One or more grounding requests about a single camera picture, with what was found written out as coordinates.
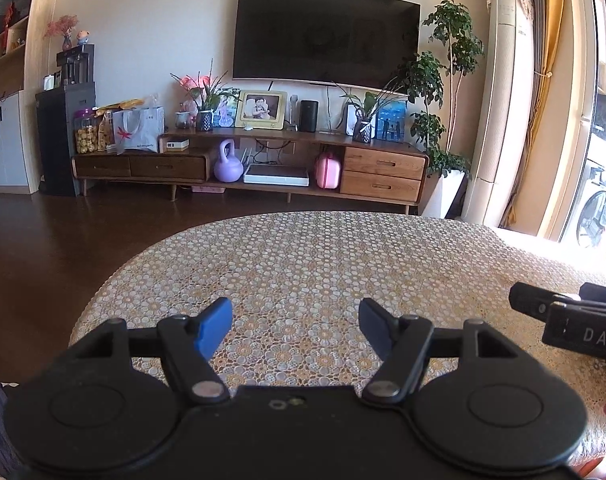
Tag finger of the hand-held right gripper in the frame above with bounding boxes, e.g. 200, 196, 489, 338
509, 281, 580, 319
579, 282, 606, 307

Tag white gift bag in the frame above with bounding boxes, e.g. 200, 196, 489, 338
113, 106, 166, 155

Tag white flat box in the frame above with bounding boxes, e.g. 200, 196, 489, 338
244, 164, 310, 187

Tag snack jar with purple lid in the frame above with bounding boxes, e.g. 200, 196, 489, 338
74, 109, 102, 155

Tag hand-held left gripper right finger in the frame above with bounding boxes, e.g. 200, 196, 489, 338
358, 297, 522, 406

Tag yellow curtain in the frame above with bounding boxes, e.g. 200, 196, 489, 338
500, 0, 569, 234

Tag purple kettlebell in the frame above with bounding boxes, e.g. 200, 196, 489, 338
214, 139, 244, 184

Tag washing machine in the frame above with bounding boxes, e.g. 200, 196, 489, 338
573, 157, 606, 249

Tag cream standing air conditioner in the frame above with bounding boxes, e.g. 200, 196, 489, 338
463, 0, 534, 226

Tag pink flowers in vase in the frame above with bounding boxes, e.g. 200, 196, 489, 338
44, 15, 80, 52

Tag black speaker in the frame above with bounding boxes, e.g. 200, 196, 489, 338
300, 100, 320, 134

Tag black drink machine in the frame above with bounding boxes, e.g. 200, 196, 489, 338
57, 45, 95, 86

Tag wooden TV cabinet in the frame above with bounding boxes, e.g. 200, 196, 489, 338
72, 129, 430, 214

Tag blue family picture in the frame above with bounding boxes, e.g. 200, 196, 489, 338
376, 100, 409, 142

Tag pink flower plant in vase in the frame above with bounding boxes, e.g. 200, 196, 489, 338
170, 60, 229, 132

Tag black television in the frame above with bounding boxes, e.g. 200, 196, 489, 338
232, 0, 422, 86

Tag pink case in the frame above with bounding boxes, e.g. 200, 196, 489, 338
316, 152, 342, 190

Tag yellow-green framed photo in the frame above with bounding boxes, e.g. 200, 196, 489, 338
234, 91, 289, 130

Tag green plant in patterned vase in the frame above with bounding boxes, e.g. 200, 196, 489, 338
333, 77, 409, 145

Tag leafy potted tree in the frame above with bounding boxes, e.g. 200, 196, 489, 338
405, 0, 486, 179

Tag cartoon figure picture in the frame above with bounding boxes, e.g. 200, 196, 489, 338
215, 89, 242, 129

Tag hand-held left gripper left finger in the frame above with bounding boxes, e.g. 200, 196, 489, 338
73, 297, 234, 406

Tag wall storage unit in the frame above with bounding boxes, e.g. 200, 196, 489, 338
0, 0, 59, 195

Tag dark wooden drawer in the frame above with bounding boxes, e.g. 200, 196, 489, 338
75, 156, 132, 179
130, 156, 208, 181

